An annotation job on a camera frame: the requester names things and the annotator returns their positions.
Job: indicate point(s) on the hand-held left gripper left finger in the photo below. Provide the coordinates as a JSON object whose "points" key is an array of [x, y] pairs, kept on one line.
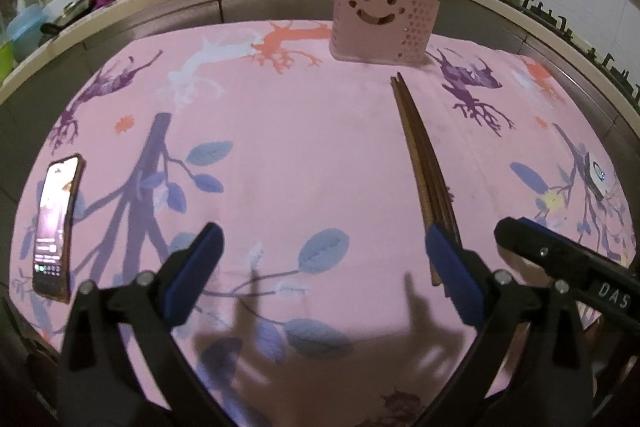
{"points": [[197, 277]]}

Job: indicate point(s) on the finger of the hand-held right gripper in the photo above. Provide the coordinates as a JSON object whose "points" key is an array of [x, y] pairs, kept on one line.
{"points": [[530, 242]]}

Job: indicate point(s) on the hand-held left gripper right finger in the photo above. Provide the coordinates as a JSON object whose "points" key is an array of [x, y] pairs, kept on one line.
{"points": [[457, 277]]}

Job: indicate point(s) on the bunch of wooden chopsticks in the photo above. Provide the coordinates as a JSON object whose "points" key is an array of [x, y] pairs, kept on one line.
{"points": [[422, 167]]}

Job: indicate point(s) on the pink smiley chopstick holder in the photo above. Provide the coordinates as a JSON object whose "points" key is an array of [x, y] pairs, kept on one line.
{"points": [[370, 32]]}

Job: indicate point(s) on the white square device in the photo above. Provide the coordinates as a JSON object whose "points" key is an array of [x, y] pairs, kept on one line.
{"points": [[597, 177]]}

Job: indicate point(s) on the smartphone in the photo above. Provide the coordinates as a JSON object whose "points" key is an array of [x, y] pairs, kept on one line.
{"points": [[52, 227]]}

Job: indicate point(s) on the pink printed tablecloth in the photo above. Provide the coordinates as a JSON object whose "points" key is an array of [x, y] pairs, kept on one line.
{"points": [[300, 147]]}

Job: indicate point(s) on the black gas stove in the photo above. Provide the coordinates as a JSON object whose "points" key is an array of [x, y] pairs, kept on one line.
{"points": [[590, 52]]}

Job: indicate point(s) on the green plastic basin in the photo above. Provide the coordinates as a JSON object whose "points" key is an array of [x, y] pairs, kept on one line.
{"points": [[5, 62]]}

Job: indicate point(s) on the dark wok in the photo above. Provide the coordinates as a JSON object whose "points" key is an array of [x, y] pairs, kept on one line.
{"points": [[70, 14]]}

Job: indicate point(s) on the blue plastic lidded container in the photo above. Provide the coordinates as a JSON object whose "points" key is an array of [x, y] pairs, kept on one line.
{"points": [[25, 32]]}

